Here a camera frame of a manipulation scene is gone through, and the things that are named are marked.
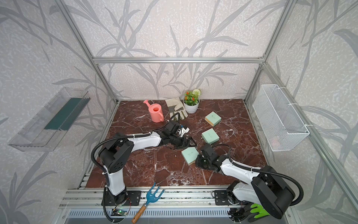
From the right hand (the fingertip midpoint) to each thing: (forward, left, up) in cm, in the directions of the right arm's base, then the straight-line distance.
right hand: (194, 161), depth 86 cm
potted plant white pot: (+40, +1, +14) cm, 42 cm away
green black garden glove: (-26, -33, +1) cm, 42 cm away
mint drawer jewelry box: (+4, +3, +2) cm, 5 cm away
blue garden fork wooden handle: (-20, +24, -1) cm, 31 cm away
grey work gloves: (+47, +14, +1) cm, 49 cm away
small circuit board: (-25, +38, -1) cm, 46 cm away
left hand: (+7, +1, +7) cm, 10 cm away
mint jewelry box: (+33, -16, +1) cm, 36 cm away
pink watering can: (+33, +27, +11) cm, 44 cm away
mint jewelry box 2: (+17, -12, +2) cm, 21 cm away
